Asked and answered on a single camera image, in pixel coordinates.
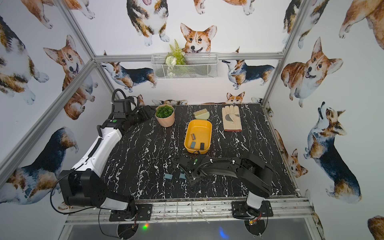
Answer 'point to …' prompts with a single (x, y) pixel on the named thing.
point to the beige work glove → (231, 119)
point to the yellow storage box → (197, 136)
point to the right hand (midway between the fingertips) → (193, 179)
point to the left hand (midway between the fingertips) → (152, 109)
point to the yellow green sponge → (202, 114)
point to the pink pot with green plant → (165, 115)
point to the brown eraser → (193, 137)
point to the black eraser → (202, 146)
